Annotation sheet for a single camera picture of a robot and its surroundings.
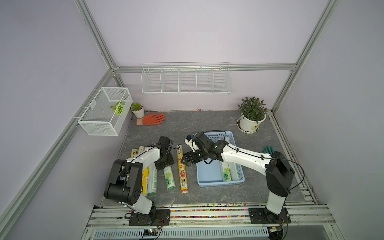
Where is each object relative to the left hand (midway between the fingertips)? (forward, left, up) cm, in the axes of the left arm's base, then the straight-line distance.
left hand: (168, 165), depth 90 cm
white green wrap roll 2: (-8, -34, +3) cm, 35 cm away
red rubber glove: (+39, +16, -1) cm, 42 cm away
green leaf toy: (+23, +25, +28) cm, 44 cm away
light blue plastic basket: (-7, -30, -1) cm, 31 cm away
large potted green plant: (+25, -56, +18) cm, 64 cm away
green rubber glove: (+5, -65, 0) cm, 65 cm away
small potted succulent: (+43, +24, +6) cm, 50 cm away
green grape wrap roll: (-9, -1, +3) cm, 10 cm away
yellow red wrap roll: (-8, -9, +2) cm, 12 cm away
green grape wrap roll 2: (-9, +8, +2) cm, 12 cm away
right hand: (-2, -12, +11) cm, 16 cm away
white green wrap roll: (-8, -38, +3) cm, 39 cm away
